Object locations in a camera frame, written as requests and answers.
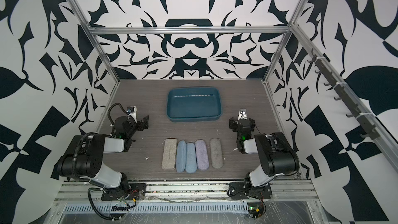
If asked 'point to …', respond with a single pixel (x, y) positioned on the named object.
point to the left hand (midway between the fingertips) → (138, 114)
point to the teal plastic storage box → (190, 104)
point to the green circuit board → (254, 209)
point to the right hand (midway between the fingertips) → (241, 115)
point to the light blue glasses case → (181, 159)
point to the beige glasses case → (169, 158)
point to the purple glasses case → (202, 155)
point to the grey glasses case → (216, 158)
